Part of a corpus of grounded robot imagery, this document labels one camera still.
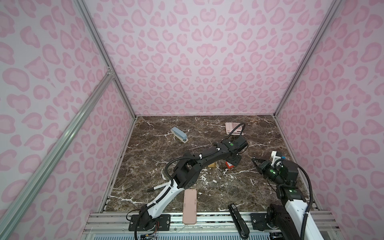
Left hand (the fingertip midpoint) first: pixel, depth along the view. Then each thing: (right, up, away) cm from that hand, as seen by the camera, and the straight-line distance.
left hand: (235, 158), depth 92 cm
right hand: (+5, +3, -15) cm, 16 cm away
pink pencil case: (-27, -22, -15) cm, 38 cm away
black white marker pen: (-46, -15, -7) cm, 49 cm away
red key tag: (-4, -4, -1) cm, 6 cm away
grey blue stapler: (-36, +14, +11) cm, 40 cm away
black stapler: (-2, -28, -19) cm, 34 cm away
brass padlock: (-13, -4, 0) cm, 14 cm away
